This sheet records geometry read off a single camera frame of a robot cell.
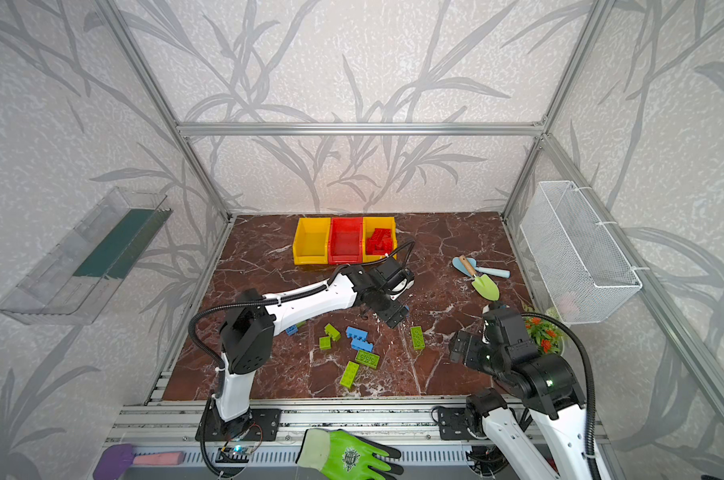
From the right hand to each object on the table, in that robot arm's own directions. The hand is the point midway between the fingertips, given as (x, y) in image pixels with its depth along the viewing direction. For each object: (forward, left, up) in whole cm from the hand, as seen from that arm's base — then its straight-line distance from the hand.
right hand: (464, 337), depth 69 cm
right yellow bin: (+43, +21, -15) cm, 50 cm away
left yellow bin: (+42, +46, -16) cm, 64 cm away
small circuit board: (-21, +55, -20) cm, 62 cm away
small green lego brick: (+5, +36, -18) cm, 41 cm away
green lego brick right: (+7, +9, -17) cm, 20 cm away
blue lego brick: (+7, +27, -16) cm, 32 cm away
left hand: (+14, +15, -10) cm, 23 cm away
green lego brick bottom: (-4, +29, -17) cm, 34 cm away
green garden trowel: (+26, -15, -19) cm, 36 cm away
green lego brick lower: (+1, +24, -19) cm, 30 cm away
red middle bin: (+45, +33, -18) cm, 58 cm away
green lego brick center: (+8, +34, -16) cm, 38 cm away
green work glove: (-21, +30, -17) cm, 41 cm away
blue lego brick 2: (+4, +25, -16) cm, 30 cm away
